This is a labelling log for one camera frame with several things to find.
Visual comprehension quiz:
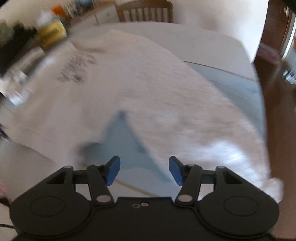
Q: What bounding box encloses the blue printed tablecloth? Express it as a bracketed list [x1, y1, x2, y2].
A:
[84, 64, 269, 192]

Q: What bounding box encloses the white sideboard with drawers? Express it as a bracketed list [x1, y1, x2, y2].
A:
[70, 1, 119, 26]

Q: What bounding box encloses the wooden chair at table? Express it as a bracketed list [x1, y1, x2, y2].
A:
[116, 1, 173, 23]

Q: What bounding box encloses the white knit sweater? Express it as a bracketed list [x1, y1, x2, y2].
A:
[6, 30, 283, 202]

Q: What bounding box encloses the yellow tissue box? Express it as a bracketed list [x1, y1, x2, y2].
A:
[37, 20, 68, 49]

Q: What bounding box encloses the stack of folded clothes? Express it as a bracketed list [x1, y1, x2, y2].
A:
[1, 20, 46, 105]

